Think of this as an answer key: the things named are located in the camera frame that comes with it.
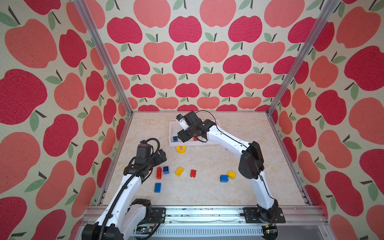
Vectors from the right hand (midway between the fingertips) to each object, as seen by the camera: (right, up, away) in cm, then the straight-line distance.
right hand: (185, 132), depth 90 cm
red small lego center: (+5, -25, -2) cm, 25 cm away
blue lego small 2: (-7, -5, +11) cm, 14 cm away
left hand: (-13, -14, -6) cm, 20 cm away
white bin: (-9, +2, +18) cm, 20 cm away
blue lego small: (-11, -22, -3) cm, 25 cm away
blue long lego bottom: (-15, -31, -8) cm, 35 cm away
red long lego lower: (-15, -24, -4) cm, 29 cm away
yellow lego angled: (-3, -24, -2) cm, 24 cm away
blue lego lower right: (+23, -27, -3) cm, 36 cm away
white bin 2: (+4, -5, -10) cm, 12 cm away
